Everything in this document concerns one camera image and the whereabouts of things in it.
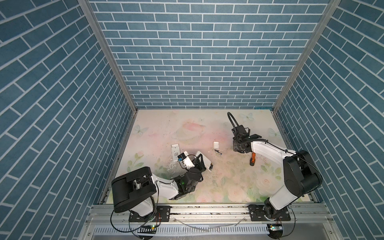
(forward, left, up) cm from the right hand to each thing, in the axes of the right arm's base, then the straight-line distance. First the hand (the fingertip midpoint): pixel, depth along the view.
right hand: (238, 144), depth 94 cm
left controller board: (-48, +47, -9) cm, 68 cm away
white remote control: (-6, +40, -4) cm, 40 cm away
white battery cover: (+2, +14, -5) cm, 15 cm away
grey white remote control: (-16, +18, +2) cm, 25 cm away
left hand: (-13, +21, +6) cm, 25 cm away
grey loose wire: (-44, +15, -6) cm, 47 cm away
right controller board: (-42, -17, -11) cm, 47 cm away
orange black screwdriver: (-8, -9, -4) cm, 13 cm away
